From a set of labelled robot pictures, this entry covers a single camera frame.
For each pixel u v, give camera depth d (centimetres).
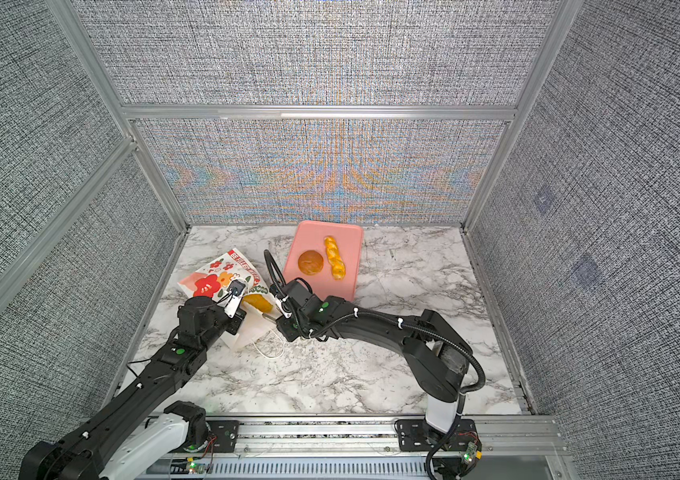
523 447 72
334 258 106
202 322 62
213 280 89
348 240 113
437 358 48
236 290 70
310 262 104
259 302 90
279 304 74
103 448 43
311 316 64
